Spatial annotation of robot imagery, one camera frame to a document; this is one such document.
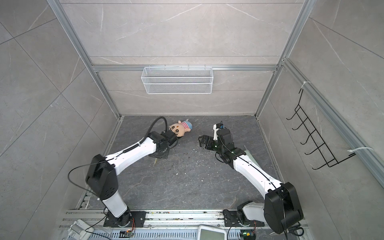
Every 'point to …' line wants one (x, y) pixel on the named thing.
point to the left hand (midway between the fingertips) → (160, 151)
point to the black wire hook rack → (324, 154)
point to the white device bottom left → (80, 230)
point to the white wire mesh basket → (177, 80)
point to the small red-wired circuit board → (127, 233)
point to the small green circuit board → (248, 234)
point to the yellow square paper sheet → (156, 159)
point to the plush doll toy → (180, 128)
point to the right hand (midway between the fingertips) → (204, 138)
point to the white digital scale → (206, 232)
